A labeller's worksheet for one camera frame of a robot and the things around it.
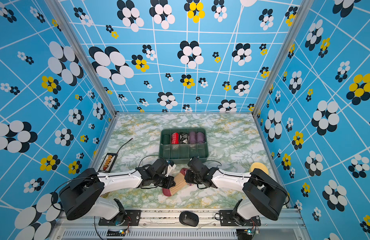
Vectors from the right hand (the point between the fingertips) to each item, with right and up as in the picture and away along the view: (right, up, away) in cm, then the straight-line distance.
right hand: (185, 178), depth 86 cm
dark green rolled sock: (-13, +22, +13) cm, 28 cm away
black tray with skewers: (-48, +7, +5) cm, 49 cm away
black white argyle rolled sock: (-2, +22, +12) cm, 26 cm away
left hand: (-5, -3, -2) cm, 6 cm away
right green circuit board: (+28, -21, -16) cm, 39 cm away
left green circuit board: (-33, -22, -14) cm, 42 cm away
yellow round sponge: (+44, +7, +3) cm, 44 cm away
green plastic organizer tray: (-4, +18, +13) cm, 22 cm away
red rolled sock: (-7, +22, +12) cm, 26 cm away
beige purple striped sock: (-3, -2, -2) cm, 4 cm away
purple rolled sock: (+4, +23, +12) cm, 26 cm away
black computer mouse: (+2, -14, -15) cm, 21 cm away
